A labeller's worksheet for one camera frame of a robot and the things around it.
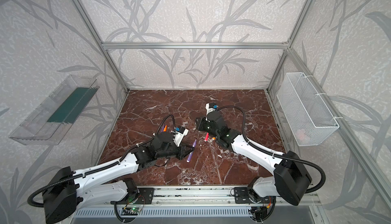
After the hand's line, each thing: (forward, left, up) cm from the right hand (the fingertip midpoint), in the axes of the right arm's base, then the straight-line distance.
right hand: (195, 114), depth 80 cm
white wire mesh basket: (-14, -47, +14) cm, 51 cm away
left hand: (-15, 0, -6) cm, 16 cm away
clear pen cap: (+7, +9, -21) cm, 24 cm away
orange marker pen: (+3, +22, -21) cm, 30 cm away
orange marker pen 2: (-4, -10, -21) cm, 24 cm away
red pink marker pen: (-3, -6, -21) cm, 22 cm away
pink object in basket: (-12, -51, -1) cm, 53 cm away
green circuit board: (-40, +28, -20) cm, 53 cm away
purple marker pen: (-18, +2, -7) cm, 20 cm away
